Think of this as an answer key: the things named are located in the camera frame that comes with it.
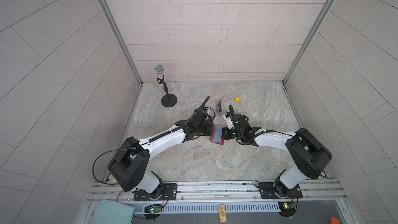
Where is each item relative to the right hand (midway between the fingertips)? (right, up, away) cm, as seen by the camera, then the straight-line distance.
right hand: (219, 133), depth 88 cm
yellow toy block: (+14, +19, +17) cm, 29 cm away
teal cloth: (-47, -27, -24) cm, 60 cm away
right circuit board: (+29, -28, -20) cm, 45 cm away
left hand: (-1, +4, -5) cm, 7 cm away
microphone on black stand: (-33, +18, +16) cm, 41 cm away
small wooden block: (0, -28, -23) cm, 37 cm away
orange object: (+46, -30, -25) cm, 60 cm away
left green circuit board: (-30, -27, -24) cm, 47 cm away
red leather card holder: (-1, 0, -2) cm, 2 cm away
